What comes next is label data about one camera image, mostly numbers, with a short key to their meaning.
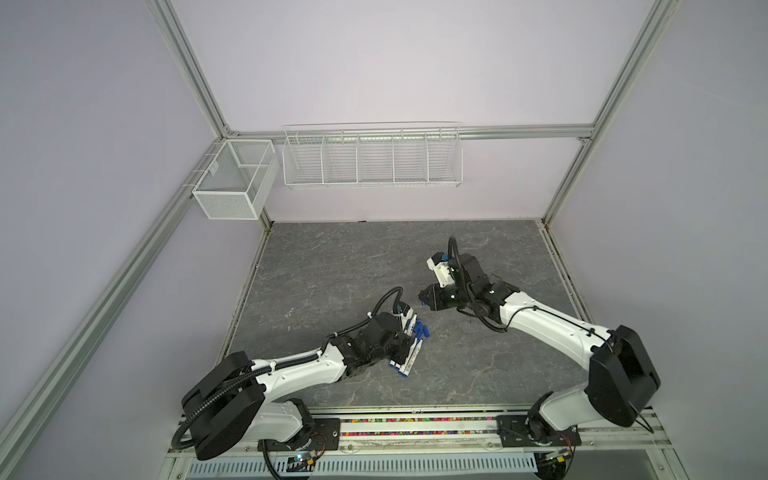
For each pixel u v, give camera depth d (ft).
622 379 1.40
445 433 2.47
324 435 2.42
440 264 2.48
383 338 2.11
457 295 2.31
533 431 2.19
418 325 3.06
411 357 2.79
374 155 3.25
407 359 2.40
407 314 2.47
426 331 3.00
